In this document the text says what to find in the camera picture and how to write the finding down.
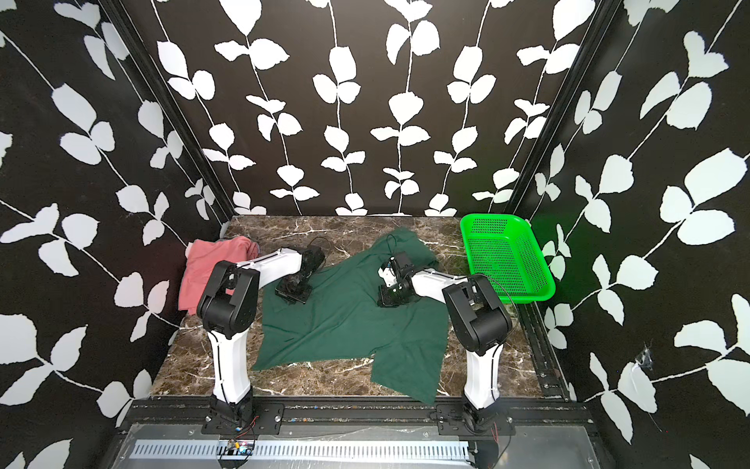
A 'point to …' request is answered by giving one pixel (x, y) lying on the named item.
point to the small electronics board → (237, 448)
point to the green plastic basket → (504, 248)
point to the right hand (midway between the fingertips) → (377, 300)
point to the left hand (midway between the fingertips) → (291, 297)
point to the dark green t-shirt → (406, 341)
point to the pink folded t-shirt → (204, 254)
